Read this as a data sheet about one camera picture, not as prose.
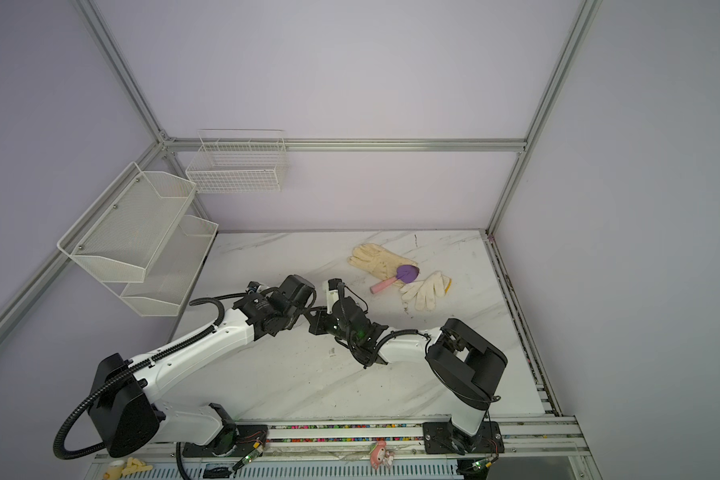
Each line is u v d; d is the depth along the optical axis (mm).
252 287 717
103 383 414
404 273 1052
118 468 685
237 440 722
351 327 642
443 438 733
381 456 688
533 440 751
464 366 458
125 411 387
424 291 1014
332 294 763
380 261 1110
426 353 470
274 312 572
